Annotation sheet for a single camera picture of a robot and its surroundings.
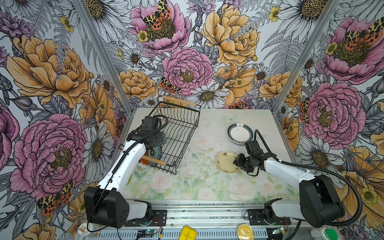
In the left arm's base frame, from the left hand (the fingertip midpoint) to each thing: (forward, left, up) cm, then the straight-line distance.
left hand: (153, 145), depth 81 cm
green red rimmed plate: (+19, -54, -15) cm, 59 cm away
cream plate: (-2, -40, -17) cm, 44 cm away
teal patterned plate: (+3, +2, -12) cm, 13 cm away
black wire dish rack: (+31, -14, -13) cm, 36 cm away
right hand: (-7, -46, -13) cm, 48 cm away
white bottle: (-36, +25, -7) cm, 44 cm away
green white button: (-39, -76, -7) cm, 85 cm away
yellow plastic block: (-37, -18, -16) cm, 45 cm away
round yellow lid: (-37, -45, -16) cm, 61 cm away
